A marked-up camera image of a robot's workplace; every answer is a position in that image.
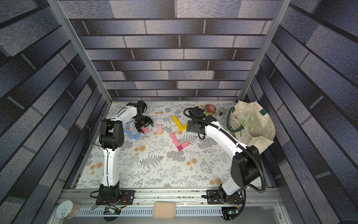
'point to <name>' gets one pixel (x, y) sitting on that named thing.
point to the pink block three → (176, 143)
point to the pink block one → (145, 129)
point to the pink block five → (172, 134)
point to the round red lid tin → (209, 109)
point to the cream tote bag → (251, 124)
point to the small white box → (220, 114)
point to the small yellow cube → (182, 129)
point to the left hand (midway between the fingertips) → (151, 126)
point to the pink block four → (159, 128)
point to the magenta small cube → (180, 148)
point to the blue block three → (137, 135)
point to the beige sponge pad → (164, 210)
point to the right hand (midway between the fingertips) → (196, 127)
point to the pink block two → (185, 144)
